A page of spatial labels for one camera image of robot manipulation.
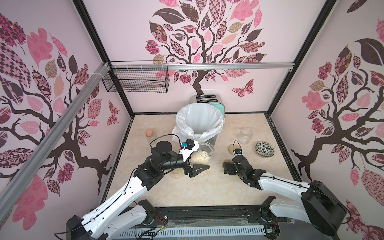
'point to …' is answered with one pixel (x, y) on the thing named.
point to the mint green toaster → (214, 99)
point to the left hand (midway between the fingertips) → (205, 160)
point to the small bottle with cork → (149, 133)
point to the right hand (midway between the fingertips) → (230, 163)
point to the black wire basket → (137, 76)
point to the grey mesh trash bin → (212, 140)
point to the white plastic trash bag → (199, 121)
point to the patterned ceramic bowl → (264, 149)
